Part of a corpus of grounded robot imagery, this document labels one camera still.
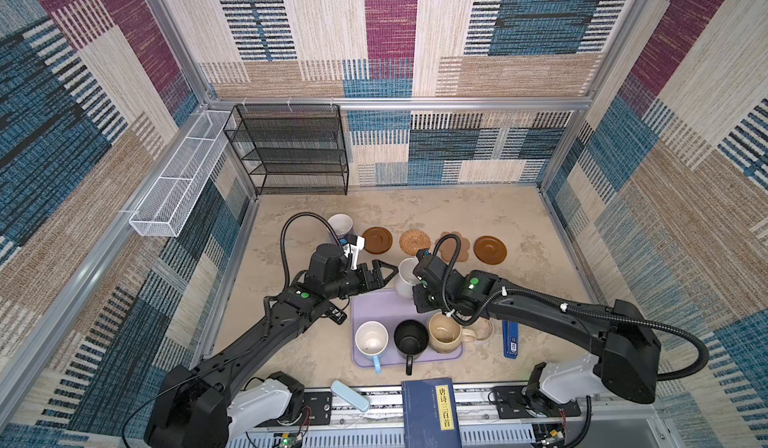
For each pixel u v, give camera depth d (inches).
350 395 28.6
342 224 41.0
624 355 15.8
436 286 24.3
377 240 41.1
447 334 32.8
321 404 29.3
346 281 26.5
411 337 32.5
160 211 35.9
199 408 15.3
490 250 40.2
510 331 33.2
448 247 40.5
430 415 28.5
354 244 28.9
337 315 33.5
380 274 27.1
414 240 41.4
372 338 32.7
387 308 35.4
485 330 33.7
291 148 42.9
